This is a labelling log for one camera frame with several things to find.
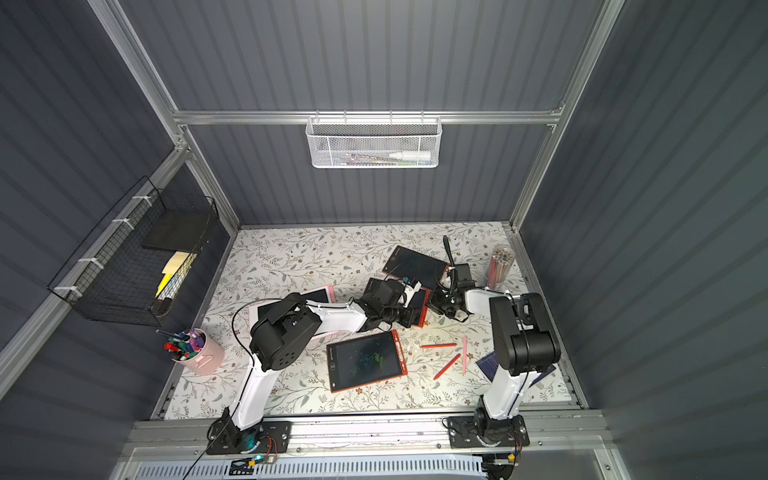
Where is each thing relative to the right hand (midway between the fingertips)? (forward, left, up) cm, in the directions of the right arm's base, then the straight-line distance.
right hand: (429, 302), depth 97 cm
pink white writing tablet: (-4, +56, -1) cm, 56 cm away
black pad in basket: (+7, +72, +27) cm, 77 cm away
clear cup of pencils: (+5, -20, +17) cm, 27 cm away
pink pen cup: (-22, +61, +6) cm, 65 cm away
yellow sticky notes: (-7, +67, +27) cm, 73 cm away
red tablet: (-1, +3, 0) cm, 4 cm away
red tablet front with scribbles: (-19, +20, -2) cm, 28 cm away
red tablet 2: (+19, +7, -3) cm, 20 cm away
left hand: (-6, +1, +1) cm, 6 cm away
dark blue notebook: (-20, -16, -1) cm, 26 cm away
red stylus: (-14, -2, -2) cm, 14 cm away
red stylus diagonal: (-21, -3, -1) cm, 21 cm away
